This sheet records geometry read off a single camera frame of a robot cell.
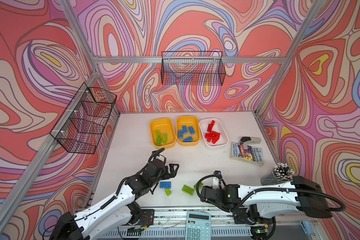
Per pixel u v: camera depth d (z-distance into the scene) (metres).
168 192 0.80
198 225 0.69
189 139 1.01
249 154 0.93
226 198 0.55
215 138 1.02
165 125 1.08
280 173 0.70
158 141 1.01
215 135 1.02
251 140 0.99
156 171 0.61
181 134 1.04
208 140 1.01
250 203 0.51
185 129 1.07
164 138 1.02
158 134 1.04
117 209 0.49
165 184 0.82
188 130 1.07
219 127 1.05
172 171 0.71
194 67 0.96
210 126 1.06
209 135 0.99
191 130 1.06
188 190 0.81
